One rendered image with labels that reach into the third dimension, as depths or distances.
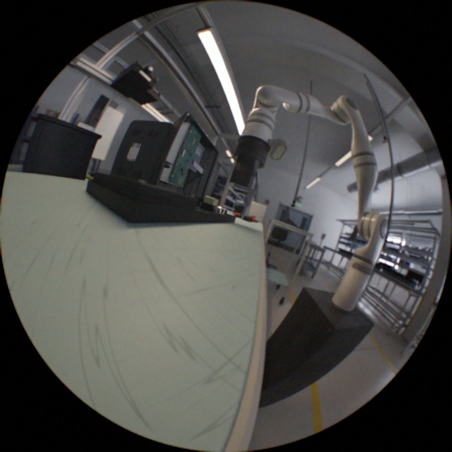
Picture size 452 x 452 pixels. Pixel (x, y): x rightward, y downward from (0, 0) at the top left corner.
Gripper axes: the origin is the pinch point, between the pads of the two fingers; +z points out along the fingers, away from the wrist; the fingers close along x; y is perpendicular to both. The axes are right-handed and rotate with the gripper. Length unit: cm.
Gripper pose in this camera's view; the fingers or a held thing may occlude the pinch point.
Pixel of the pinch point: (241, 218)
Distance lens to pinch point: 30.9
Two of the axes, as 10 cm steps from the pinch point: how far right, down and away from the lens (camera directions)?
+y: -9.5, -3.2, 0.7
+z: -3.1, 9.4, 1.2
